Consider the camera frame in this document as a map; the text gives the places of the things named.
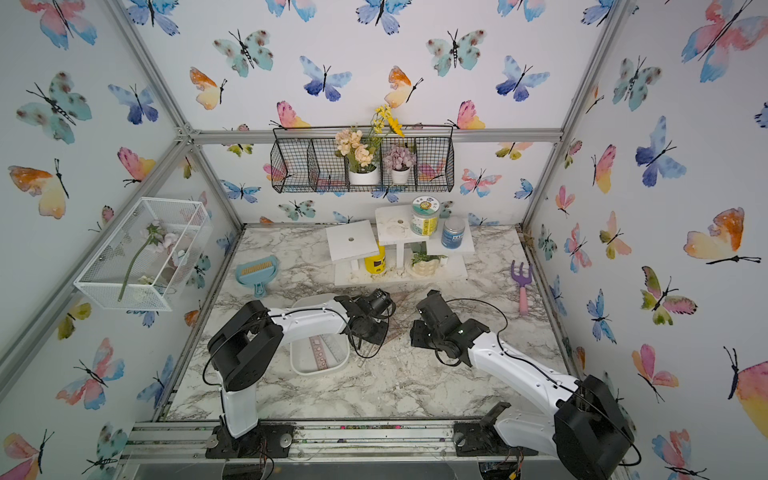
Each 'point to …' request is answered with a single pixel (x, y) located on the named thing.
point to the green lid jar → (425, 215)
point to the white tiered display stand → (349, 244)
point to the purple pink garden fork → (523, 279)
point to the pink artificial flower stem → (158, 239)
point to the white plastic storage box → (337, 346)
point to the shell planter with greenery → (427, 265)
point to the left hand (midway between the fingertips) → (385, 333)
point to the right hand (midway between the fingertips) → (417, 330)
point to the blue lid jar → (452, 233)
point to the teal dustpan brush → (257, 273)
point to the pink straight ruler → (319, 352)
